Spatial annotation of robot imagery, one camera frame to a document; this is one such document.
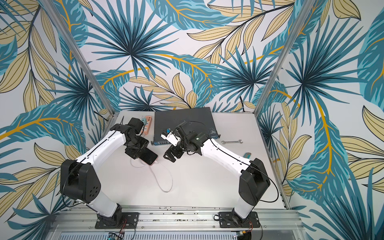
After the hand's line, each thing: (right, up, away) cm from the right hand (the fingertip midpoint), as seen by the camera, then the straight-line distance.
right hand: (160, 158), depth 75 cm
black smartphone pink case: (-10, -1, +11) cm, 15 cm away
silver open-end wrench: (+48, +6, +28) cm, 56 cm away
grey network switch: (+20, +21, +36) cm, 46 cm away
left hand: (-11, +2, +10) cm, 15 cm away
